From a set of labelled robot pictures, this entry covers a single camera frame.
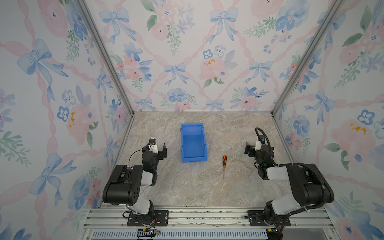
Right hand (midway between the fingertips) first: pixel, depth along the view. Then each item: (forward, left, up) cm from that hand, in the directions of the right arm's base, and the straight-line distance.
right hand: (254, 142), depth 94 cm
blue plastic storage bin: (+3, +39, -9) cm, 40 cm away
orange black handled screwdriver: (-10, +19, -6) cm, 23 cm away
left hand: (-3, +61, +3) cm, 61 cm away
